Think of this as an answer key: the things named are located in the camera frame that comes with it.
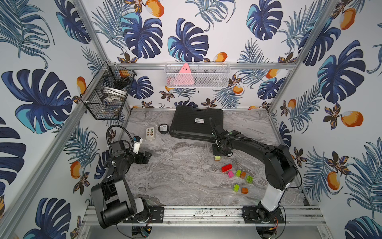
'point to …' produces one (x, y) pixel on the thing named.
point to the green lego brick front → (236, 187)
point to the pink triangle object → (184, 77)
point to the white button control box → (149, 133)
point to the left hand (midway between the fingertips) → (141, 151)
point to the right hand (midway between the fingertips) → (217, 152)
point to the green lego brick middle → (238, 173)
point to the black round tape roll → (163, 128)
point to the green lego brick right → (249, 179)
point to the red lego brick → (226, 168)
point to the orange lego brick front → (244, 190)
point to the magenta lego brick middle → (230, 174)
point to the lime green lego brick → (217, 158)
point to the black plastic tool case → (191, 123)
